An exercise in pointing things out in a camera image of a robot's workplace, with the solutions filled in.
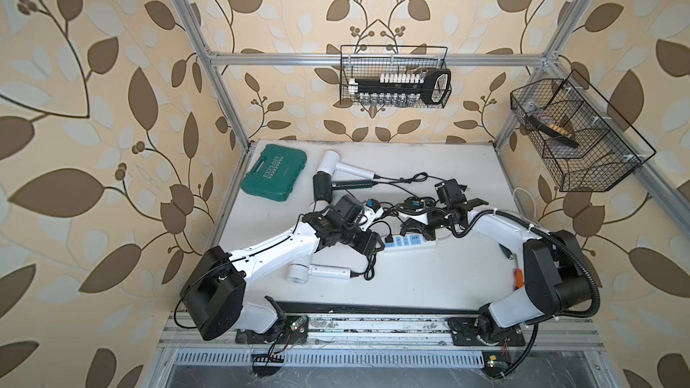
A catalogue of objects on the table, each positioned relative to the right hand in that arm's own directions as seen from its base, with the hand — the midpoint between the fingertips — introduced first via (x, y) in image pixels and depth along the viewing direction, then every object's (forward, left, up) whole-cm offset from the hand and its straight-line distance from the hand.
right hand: (405, 224), depth 88 cm
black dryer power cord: (-3, +6, -3) cm, 7 cm away
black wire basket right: (+8, -48, +27) cm, 56 cm away
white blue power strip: (-4, 0, -5) cm, 6 cm away
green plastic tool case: (+26, +48, -2) cm, 54 cm away
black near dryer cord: (-13, +13, -7) cm, 20 cm away
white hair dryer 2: (-14, +34, -2) cm, 36 cm away
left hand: (-8, +10, +6) cm, 14 cm away
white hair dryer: (+30, +26, -2) cm, 40 cm away
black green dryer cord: (+15, -6, -6) cm, 17 cm away
